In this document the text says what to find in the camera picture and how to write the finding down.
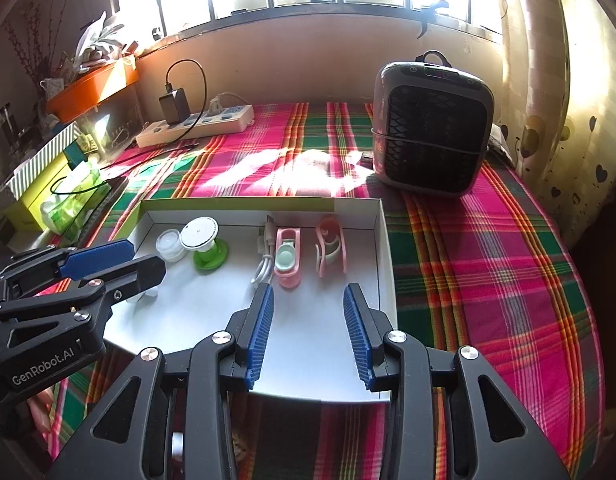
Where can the red branch decoration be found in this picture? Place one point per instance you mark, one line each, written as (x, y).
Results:
(32, 28)

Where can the clear round jar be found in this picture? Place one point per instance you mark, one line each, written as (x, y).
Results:
(169, 247)

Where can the white power strip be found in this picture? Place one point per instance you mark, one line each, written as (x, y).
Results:
(234, 119)

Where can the small dark space heater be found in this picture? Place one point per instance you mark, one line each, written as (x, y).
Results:
(431, 125)

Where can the white mug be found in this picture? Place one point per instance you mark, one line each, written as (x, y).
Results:
(52, 87)

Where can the white plug in strip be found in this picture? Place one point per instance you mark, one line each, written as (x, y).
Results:
(219, 102)

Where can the pink small case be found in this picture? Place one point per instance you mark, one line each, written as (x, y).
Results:
(287, 257)

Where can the yellow green box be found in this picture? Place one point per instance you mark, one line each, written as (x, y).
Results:
(26, 191)

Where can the plaid bed cloth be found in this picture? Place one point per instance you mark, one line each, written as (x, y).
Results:
(487, 269)

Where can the striped white box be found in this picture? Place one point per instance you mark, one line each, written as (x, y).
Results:
(43, 157)

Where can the white mushroom hook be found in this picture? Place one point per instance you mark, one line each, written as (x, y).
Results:
(177, 447)

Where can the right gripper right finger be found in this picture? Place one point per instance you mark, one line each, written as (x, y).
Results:
(451, 415)

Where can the black window hook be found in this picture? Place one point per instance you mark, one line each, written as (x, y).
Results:
(428, 14)

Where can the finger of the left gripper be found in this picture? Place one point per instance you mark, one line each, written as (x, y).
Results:
(88, 295)
(34, 271)

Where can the heart pattern curtain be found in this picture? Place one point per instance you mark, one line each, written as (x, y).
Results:
(559, 106)

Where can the white oval mouse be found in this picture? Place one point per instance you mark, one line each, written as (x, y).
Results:
(150, 293)

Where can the brown walnut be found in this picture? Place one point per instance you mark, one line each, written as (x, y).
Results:
(240, 446)

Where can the orange tray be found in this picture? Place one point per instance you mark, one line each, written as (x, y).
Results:
(94, 88)

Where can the pink green clip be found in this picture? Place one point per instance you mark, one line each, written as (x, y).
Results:
(331, 245)

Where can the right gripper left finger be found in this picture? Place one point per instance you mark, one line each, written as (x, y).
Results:
(128, 433)

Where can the black charger adapter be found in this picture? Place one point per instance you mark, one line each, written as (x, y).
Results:
(174, 104)

